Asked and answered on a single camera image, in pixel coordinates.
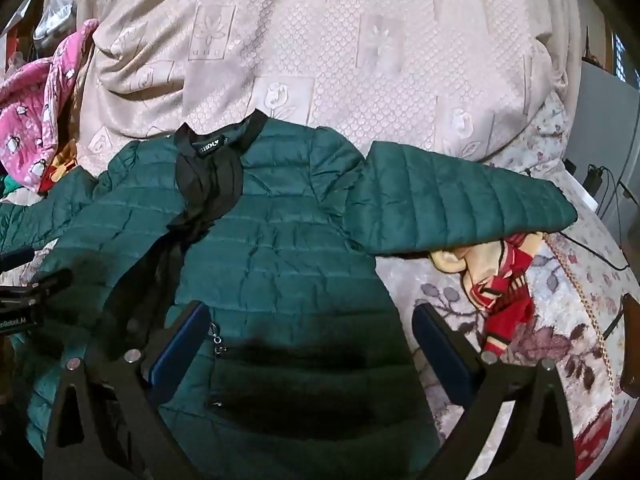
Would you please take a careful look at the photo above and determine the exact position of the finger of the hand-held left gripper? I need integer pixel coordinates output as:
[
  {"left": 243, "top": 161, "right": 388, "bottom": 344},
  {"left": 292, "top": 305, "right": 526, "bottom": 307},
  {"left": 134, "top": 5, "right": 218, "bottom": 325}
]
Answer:
[
  {"left": 0, "top": 248, "right": 35, "bottom": 271},
  {"left": 0, "top": 268, "right": 74, "bottom": 307}
]

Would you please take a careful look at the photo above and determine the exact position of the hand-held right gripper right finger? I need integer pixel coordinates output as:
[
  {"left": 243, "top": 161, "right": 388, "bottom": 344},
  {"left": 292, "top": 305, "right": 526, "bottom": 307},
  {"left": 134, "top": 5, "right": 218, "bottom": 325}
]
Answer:
[{"left": 412, "top": 301, "right": 576, "bottom": 480}]

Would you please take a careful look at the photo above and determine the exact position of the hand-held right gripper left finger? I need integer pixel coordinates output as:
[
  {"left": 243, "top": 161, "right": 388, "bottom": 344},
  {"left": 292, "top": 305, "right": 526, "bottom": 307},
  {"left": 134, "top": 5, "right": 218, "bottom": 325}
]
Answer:
[{"left": 42, "top": 301, "right": 213, "bottom": 480}]

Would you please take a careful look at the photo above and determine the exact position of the dark green quilted jacket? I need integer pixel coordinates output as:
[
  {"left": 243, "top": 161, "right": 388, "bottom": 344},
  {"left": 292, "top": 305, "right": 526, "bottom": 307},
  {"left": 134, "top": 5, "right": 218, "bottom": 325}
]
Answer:
[{"left": 0, "top": 110, "right": 579, "bottom": 480}]

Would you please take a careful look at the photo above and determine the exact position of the orange red printed cloth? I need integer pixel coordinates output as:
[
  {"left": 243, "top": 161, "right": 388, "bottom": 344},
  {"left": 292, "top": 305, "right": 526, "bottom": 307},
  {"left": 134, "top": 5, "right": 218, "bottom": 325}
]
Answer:
[{"left": 39, "top": 139, "right": 81, "bottom": 194}]

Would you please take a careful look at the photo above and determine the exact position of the red yellow striped garment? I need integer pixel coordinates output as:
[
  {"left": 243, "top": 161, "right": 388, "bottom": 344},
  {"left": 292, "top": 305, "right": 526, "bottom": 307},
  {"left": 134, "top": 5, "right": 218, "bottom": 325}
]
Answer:
[{"left": 427, "top": 232, "right": 547, "bottom": 364}]

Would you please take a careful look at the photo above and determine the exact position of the floral plush blanket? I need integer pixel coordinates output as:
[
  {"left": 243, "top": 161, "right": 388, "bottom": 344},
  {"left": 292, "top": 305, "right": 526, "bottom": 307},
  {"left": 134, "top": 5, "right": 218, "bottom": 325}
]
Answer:
[{"left": 374, "top": 90, "right": 640, "bottom": 480}]

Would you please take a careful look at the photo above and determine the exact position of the pink penguin print cloth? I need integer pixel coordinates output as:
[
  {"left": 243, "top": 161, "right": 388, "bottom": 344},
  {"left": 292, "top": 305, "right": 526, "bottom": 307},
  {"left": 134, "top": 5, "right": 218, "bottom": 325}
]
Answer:
[{"left": 0, "top": 18, "right": 101, "bottom": 194}]

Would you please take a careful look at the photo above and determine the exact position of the clear plastic bag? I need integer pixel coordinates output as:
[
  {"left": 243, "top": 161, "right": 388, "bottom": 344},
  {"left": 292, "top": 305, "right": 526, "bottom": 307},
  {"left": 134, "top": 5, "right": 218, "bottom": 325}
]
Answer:
[{"left": 32, "top": 0, "right": 77, "bottom": 44}]

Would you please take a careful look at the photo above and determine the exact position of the beige embossed quilt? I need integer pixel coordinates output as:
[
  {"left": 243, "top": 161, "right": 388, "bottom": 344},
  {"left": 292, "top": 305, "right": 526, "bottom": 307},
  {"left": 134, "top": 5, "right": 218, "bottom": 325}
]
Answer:
[{"left": 42, "top": 0, "right": 583, "bottom": 181}]

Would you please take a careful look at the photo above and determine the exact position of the gold chain strap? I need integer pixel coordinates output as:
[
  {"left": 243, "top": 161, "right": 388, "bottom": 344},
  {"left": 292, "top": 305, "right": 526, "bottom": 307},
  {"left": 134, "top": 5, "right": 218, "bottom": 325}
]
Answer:
[{"left": 542, "top": 234, "right": 617, "bottom": 411}]

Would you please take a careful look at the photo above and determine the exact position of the black cable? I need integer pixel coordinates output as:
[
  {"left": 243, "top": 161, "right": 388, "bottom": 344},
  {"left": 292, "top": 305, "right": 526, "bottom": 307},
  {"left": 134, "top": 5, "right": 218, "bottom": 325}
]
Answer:
[{"left": 554, "top": 165, "right": 632, "bottom": 272}]

